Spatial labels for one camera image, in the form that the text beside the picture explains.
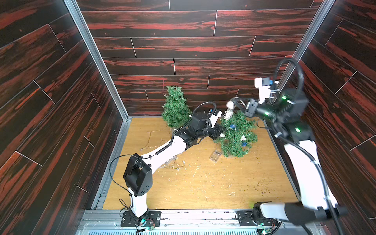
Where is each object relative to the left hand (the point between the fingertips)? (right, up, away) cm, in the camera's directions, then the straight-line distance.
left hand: (224, 127), depth 76 cm
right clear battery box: (-1, -18, +21) cm, 28 cm away
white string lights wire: (-30, -22, +17) cm, 41 cm away
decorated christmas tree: (+8, -5, +1) cm, 10 cm away
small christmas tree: (-26, +9, +8) cm, 29 cm away
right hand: (+1, +12, -16) cm, 20 cm away
